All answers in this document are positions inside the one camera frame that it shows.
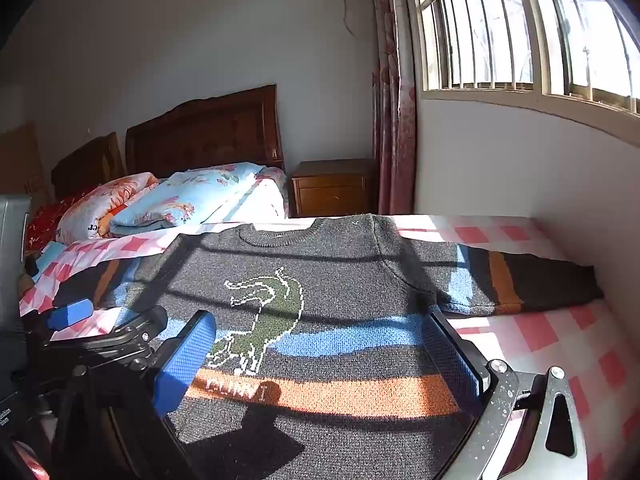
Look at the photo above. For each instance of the blue floral quilt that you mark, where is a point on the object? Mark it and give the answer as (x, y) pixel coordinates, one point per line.
(190, 195)

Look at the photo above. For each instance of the light blue cloth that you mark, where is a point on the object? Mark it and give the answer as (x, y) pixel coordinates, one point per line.
(47, 257)

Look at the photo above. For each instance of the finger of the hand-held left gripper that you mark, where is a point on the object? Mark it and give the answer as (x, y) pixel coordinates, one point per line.
(70, 312)
(135, 325)

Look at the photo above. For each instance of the pink floral curtain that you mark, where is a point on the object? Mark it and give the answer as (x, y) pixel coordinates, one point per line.
(392, 110)

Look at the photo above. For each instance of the cardboard box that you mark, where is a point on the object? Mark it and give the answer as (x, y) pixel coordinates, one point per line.
(22, 160)

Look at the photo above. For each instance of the grey striped knit sweater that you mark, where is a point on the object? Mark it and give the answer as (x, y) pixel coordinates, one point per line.
(350, 280)

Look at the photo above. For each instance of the wooden nightstand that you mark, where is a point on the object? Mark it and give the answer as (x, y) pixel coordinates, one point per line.
(332, 190)

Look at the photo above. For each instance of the red patterned cloth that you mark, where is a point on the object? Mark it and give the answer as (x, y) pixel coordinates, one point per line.
(42, 225)

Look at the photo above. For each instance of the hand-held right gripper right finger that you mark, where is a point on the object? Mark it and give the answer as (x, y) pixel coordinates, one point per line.
(450, 355)

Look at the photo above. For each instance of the pink floral quilt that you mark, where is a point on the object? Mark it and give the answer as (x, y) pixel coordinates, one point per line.
(100, 200)

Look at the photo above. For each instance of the small wooden headboard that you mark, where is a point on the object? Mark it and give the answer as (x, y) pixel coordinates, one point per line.
(87, 165)

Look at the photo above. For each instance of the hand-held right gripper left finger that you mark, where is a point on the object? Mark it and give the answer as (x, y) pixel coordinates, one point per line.
(185, 365)

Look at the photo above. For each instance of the barred window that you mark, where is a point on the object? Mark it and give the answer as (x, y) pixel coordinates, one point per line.
(500, 25)

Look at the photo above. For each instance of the pink checkered bed sheet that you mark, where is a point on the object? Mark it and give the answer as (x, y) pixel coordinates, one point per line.
(550, 330)

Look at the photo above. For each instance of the large wooden headboard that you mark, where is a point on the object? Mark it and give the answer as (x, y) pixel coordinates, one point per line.
(210, 135)

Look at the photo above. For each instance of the white striped bed sheet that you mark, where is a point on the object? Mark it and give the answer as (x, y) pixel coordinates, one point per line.
(262, 200)

